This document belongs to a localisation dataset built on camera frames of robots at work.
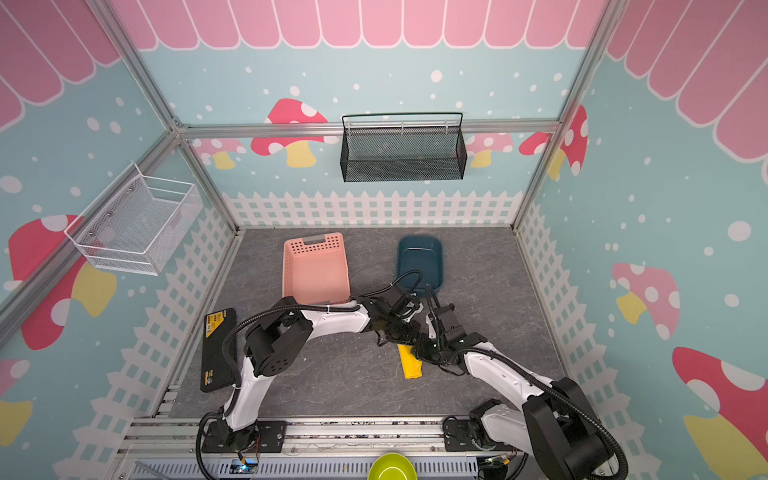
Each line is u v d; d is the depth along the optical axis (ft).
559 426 1.35
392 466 2.30
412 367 2.78
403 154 3.04
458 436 2.43
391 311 2.50
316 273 3.46
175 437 2.49
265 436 2.45
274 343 1.74
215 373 2.72
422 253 3.56
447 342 2.19
